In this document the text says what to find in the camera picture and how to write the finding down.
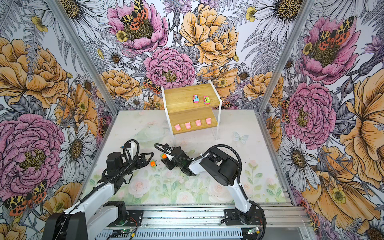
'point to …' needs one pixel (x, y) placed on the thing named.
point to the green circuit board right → (251, 231)
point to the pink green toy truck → (206, 100)
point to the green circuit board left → (125, 230)
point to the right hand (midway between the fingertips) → (165, 161)
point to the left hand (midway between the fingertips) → (149, 159)
